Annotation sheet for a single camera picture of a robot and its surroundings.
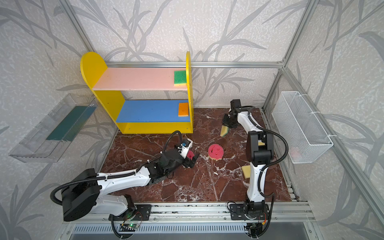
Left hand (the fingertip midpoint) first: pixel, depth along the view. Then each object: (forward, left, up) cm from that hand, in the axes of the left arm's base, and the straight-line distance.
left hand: (195, 145), depth 80 cm
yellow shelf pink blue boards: (+23, +38, -3) cm, 44 cm away
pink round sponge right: (+3, -12, -12) cm, 18 cm away
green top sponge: (+13, -18, -4) cm, 22 cm away
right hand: (+25, -19, -7) cm, 32 cm away
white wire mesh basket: (-7, -46, +19) cm, 50 cm away
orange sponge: (+27, +9, -1) cm, 28 cm away
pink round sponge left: (-8, +2, +5) cm, 10 cm away
